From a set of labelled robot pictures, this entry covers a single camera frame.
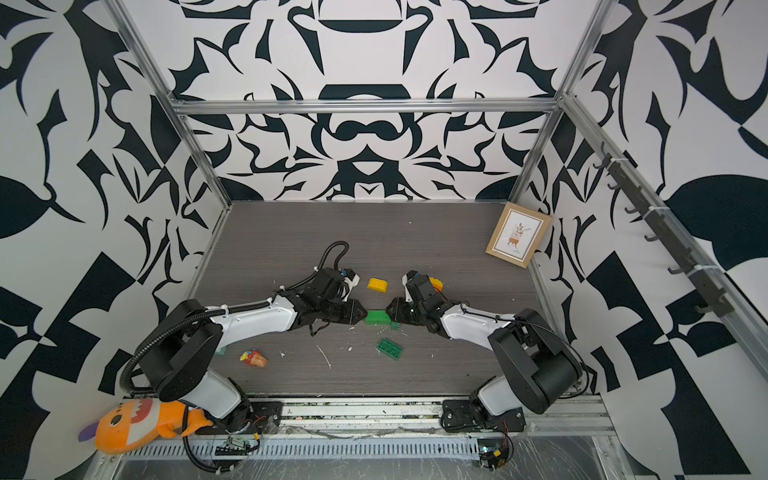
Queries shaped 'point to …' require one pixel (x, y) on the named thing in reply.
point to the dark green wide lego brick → (390, 349)
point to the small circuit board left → (233, 447)
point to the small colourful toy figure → (254, 357)
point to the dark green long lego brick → (395, 325)
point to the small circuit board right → (494, 453)
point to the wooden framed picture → (518, 234)
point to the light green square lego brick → (375, 317)
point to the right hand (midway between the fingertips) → (389, 306)
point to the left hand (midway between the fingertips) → (364, 308)
